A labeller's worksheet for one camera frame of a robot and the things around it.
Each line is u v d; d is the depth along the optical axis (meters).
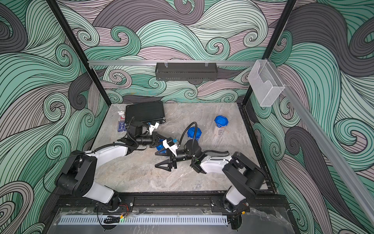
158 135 0.79
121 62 1.88
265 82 0.78
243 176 0.44
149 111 1.10
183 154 0.67
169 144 0.63
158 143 0.76
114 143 0.59
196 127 0.90
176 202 0.76
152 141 0.75
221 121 0.92
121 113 1.05
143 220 0.70
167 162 0.63
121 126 1.04
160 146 0.80
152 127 0.80
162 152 0.74
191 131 0.86
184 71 0.95
